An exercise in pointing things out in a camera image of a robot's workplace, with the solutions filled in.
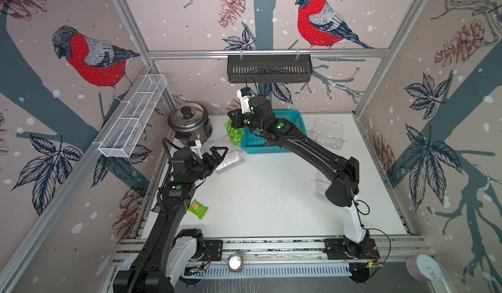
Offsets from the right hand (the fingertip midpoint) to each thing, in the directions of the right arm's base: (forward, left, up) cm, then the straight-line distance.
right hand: (228, 111), depth 76 cm
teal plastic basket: (+9, -10, -34) cm, 36 cm away
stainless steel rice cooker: (+10, +23, -17) cm, 30 cm away
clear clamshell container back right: (+19, -53, -34) cm, 65 cm away
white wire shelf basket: (-1, +41, -3) cm, 41 cm away
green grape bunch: (-5, -2, -8) cm, 10 cm away
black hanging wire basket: (+39, -17, -5) cm, 43 cm away
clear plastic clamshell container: (0, +1, -33) cm, 33 cm away
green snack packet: (-28, +14, -33) cm, 45 cm away
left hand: (-11, +1, -11) cm, 16 cm away
